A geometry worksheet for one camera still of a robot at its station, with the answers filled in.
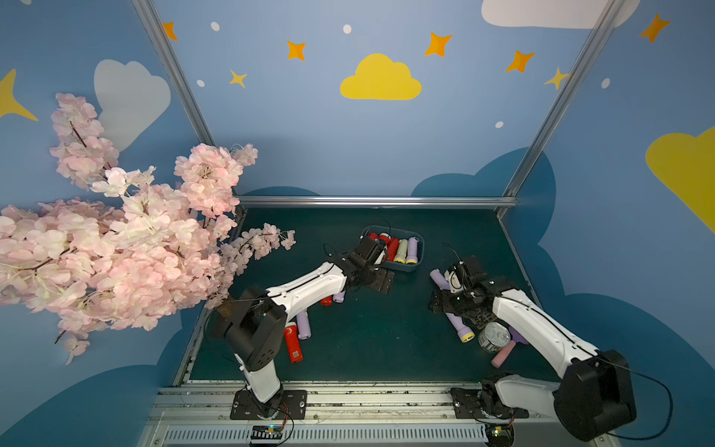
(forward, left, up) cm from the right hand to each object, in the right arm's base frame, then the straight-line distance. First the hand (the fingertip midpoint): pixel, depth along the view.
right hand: (445, 304), depth 85 cm
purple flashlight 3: (-9, +44, -6) cm, 45 cm away
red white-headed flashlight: (+29, +19, -4) cm, 35 cm away
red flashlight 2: (+2, +38, -6) cm, 39 cm away
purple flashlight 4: (+12, -1, -5) cm, 13 cm away
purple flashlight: (+20, +9, -4) cm, 22 cm away
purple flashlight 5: (-7, -6, -5) cm, 10 cm away
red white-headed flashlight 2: (-13, +47, -6) cm, 49 cm away
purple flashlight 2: (+3, +34, -6) cm, 35 cm away
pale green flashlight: (+23, +13, -5) cm, 27 cm away
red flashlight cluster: (+29, +23, -4) cm, 38 cm away
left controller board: (-35, +50, -10) cm, 62 cm away
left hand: (+8, +20, +4) cm, 22 cm away
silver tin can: (-10, -12, 0) cm, 16 cm away
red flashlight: (+26, +16, -5) cm, 31 cm away
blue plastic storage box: (+31, +12, -4) cm, 33 cm away
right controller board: (-32, -13, -11) cm, 36 cm away
